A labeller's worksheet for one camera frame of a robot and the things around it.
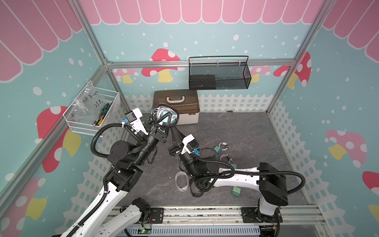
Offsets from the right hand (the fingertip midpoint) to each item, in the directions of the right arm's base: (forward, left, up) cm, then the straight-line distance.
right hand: (174, 125), depth 55 cm
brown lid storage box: (+41, -2, -23) cm, 47 cm away
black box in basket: (+43, -12, -10) cm, 45 cm away
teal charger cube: (+15, -23, -42) cm, 50 cm away
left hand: (+1, 0, +4) cm, 4 cm away
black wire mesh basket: (+52, -24, -9) cm, 58 cm away
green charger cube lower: (-12, -30, -42) cm, 53 cm away
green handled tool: (+17, +38, -9) cm, 42 cm away
